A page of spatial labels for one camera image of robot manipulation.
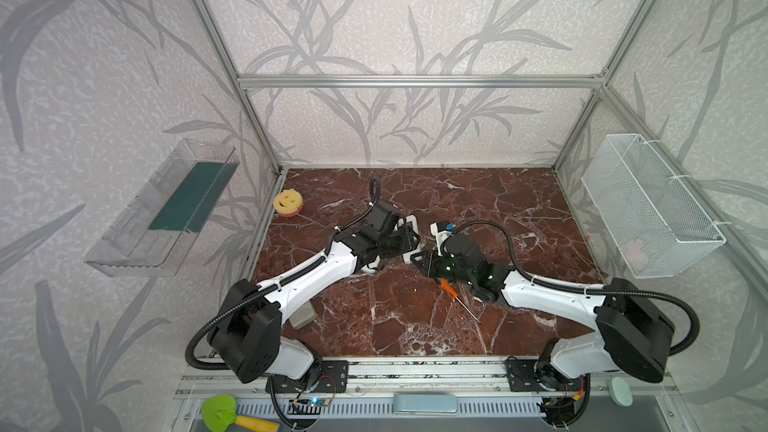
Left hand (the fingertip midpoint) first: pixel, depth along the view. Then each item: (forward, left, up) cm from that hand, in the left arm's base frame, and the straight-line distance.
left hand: (421, 234), depth 82 cm
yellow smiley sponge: (+21, +46, -14) cm, 53 cm away
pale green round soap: (-35, -47, -12) cm, 60 cm away
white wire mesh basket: (-7, -49, +18) cm, 53 cm away
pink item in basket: (-8, -53, +5) cm, 54 cm away
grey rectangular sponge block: (-18, +32, -13) cm, 39 cm away
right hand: (-4, +3, -2) cm, 5 cm away
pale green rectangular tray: (-38, 0, -11) cm, 39 cm away
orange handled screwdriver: (-10, -9, -14) cm, 19 cm away
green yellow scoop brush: (-40, +46, -13) cm, 63 cm away
